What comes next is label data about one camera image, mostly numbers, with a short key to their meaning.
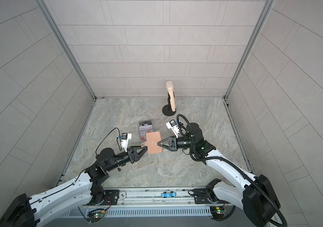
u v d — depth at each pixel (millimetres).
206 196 709
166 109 1067
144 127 933
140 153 675
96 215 651
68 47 871
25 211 399
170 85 884
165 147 654
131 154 625
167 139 652
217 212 680
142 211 680
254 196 388
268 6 708
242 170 449
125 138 655
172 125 654
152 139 671
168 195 702
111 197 703
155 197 723
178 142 624
